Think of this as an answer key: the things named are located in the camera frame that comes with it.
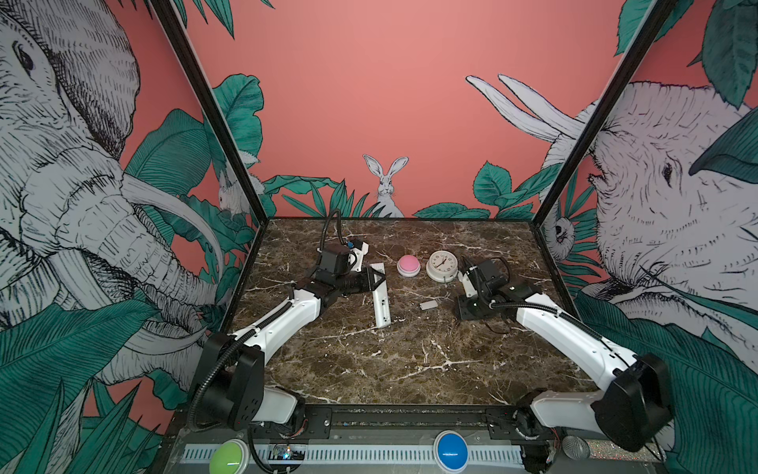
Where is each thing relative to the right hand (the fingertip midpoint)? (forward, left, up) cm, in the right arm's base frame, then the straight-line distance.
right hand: (455, 305), depth 82 cm
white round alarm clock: (+20, +1, -9) cm, 21 cm away
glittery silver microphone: (-32, -26, -8) cm, 43 cm away
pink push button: (+22, +12, -11) cm, 27 cm away
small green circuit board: (-34, +45, -11) cm, 57 cm away
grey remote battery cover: (+7, +6, -13) cm, 15 cm away
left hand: (+7, +20, +6) cm, 22 cm away
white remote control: (-1, +21, 0) cm, 21 cm away
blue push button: (-33, +4, -11) cm, 35 cm away
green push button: (-34, +57, -12) cm, 68 cm away
